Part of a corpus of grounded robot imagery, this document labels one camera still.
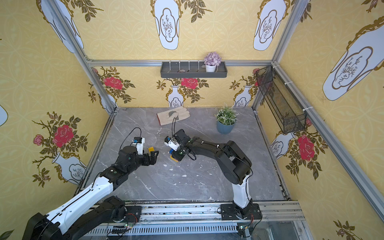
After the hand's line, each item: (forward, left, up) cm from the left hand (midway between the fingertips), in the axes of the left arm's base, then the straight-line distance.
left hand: (153, 151), depth 83 cm
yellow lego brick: (-1, -11, -10) cm, 15 cm away
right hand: (+1, -11, -9) cm, 15 cm away
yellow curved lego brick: (+8, +5, -11) cm, 14 cm away
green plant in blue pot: (+21, -44, +1) cm, 49 cm away
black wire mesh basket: (+17, -79, +11) cm, 81 cm away
